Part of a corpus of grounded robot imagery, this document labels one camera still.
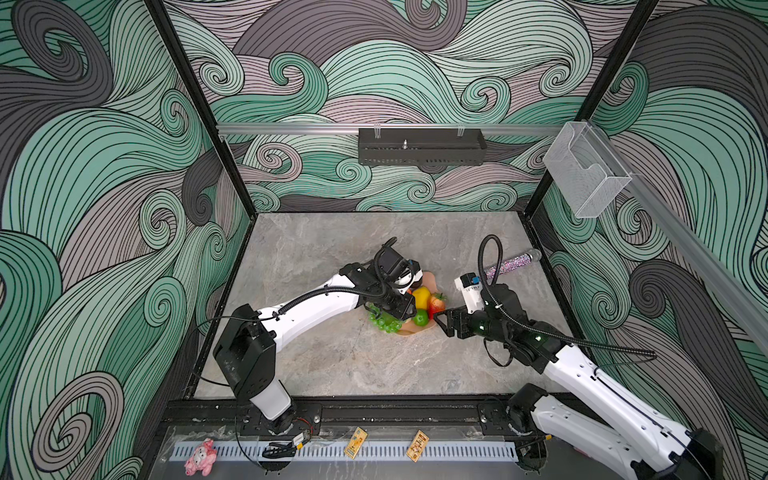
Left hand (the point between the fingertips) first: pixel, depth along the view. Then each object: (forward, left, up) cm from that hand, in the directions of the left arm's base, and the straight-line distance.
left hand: (413, 309), depth 78 cm
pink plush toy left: (-32, +48, -11) cm, 59 cm away
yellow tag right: (-29, 0, -12) cm, 31 cm away
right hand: (-2, -8, +1) cm, 8 cm away
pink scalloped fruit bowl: (+14, -7, -9) cm, 18 cm away
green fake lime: (+1, -3, -7) cm, 8 cm away
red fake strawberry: (+4, -8, -4) cm, 10 cm away
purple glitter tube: (+26, -45, -10) cm, 53 cm away
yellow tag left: (-28, +14, -13) cm, 34 cm away
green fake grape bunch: (-3, +8, -1) cm, 8 cm away
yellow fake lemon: (+8, -4, -7) cm, 11 cm away
